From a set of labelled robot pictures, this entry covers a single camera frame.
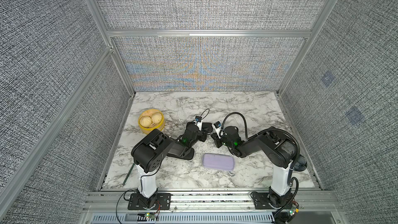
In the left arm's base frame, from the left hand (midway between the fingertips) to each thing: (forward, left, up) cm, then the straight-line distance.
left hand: (208, 129), depth 95 cm
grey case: (-20, -4, 0) cm, 20 cm away
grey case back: (-1, +1, +3) cm, 3 cm away
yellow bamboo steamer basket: (+15, +38, -1) cm, 41 cm away
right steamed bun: (+8, +32, +2) cm, 33 cm away
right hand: (0, -2, -2) cm, 3 cm away
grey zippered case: (-22, +14, +20) cm, 33 cm away
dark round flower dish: (-23, -48, 0) cm, 53 cm away
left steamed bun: (+6, +38, +2) cm, 39 cm away
